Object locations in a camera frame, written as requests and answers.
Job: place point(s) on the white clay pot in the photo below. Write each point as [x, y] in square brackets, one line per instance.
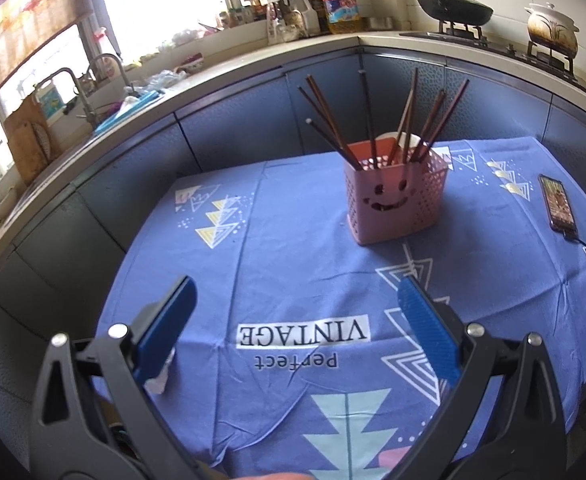
[550, 30]

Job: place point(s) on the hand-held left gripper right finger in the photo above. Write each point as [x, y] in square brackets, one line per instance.
[428, 330]

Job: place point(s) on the metal faucet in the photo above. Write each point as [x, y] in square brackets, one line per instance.
[85, 107]
[123, 75]

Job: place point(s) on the cooking oil bottle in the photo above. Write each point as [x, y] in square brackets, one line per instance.
[343, 10]

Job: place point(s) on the blue printed tablecloth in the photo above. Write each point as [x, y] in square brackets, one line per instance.
[273, 260]

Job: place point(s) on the gas stove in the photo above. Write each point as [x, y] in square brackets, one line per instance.
[548, 60]

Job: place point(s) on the crumpled white tissue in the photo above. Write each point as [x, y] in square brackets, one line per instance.
[159, 385]

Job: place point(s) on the blue plastic tray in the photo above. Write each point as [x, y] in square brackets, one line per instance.
[128, 110]

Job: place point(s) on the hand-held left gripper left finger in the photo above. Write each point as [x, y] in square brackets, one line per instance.
[165, 330]

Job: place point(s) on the pink plastic utensil holder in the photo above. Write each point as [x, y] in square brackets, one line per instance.
[388, 210]

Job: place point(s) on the cluster of jars and bottles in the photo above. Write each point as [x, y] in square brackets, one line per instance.
[283, 20]

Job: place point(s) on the wooden cutting board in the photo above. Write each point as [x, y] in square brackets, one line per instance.
[28, 145]

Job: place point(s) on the window blind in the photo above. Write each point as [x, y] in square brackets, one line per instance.
[33, 10]

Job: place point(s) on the kitchen countertop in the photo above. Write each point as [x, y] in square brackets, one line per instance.
[223, 67]

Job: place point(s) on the group of wooden chopsticks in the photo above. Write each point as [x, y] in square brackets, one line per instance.
[368, 115]

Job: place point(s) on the smartphone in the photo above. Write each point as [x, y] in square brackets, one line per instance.
[558, 205]

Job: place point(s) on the black wok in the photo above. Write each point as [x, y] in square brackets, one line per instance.
[453, 10]

